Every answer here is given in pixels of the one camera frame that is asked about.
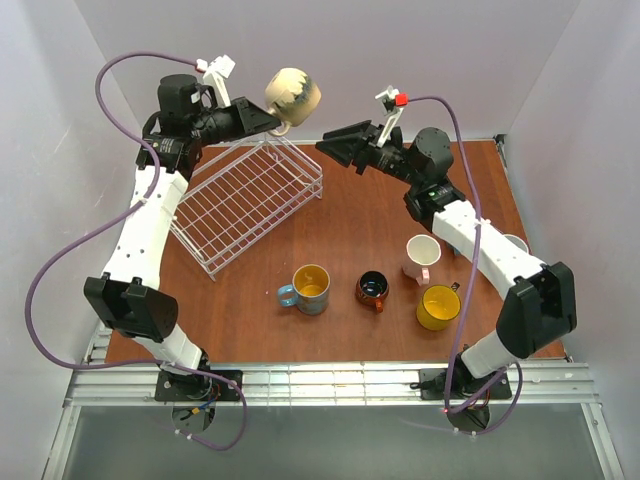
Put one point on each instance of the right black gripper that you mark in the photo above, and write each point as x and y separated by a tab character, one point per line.
367	150

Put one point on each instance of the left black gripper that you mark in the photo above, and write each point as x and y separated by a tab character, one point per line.
239	120

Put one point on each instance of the beige round mug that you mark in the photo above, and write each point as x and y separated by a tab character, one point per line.
291	96

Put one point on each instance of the light pink faceted mug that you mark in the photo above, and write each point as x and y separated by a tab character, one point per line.
422	252

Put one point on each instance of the small orange cup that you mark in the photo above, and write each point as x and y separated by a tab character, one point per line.
372	289

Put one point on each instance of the blue mug with yellow inside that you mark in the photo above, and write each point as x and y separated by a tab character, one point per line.
308	290

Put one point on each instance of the salmon pink dotted mug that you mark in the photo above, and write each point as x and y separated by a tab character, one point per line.
518	242

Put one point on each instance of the teal dotted mug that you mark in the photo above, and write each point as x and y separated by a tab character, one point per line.
454	250

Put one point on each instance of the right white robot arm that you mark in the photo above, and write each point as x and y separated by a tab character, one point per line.
539	305

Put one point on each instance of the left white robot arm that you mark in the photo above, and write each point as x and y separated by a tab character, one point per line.
127	296

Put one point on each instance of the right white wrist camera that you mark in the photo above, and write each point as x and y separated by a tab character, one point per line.
393	103

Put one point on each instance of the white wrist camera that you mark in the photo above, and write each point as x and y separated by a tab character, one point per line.
393	103
214	74

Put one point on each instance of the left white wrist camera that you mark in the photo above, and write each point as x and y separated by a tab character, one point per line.
214	74

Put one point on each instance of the white wire dish rack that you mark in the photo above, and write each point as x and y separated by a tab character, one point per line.
239	193

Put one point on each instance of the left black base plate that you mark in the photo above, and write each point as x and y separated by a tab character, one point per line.
173	387

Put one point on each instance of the aluminium frame rail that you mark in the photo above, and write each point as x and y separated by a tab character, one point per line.
328	396

